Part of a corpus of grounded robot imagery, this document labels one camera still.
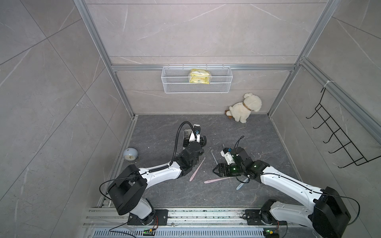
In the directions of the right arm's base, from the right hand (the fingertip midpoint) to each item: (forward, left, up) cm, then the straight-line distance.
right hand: (218, 171), depth 80 cm
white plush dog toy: (+47, -23, 0) cm, 52 cm away
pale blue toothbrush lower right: (-5, -14, -9) cm, 17 cm away
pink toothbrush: (+4, +12, -9) cm, 16 cm away
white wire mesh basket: (+53, +24, +24) cm, 63 cm away
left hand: (+17, +13, +16) cm, 26 cm away
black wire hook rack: (+5, -55, +22) cm, 59 cm away
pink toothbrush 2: (-2, +2, -9) cm, 9 cm away
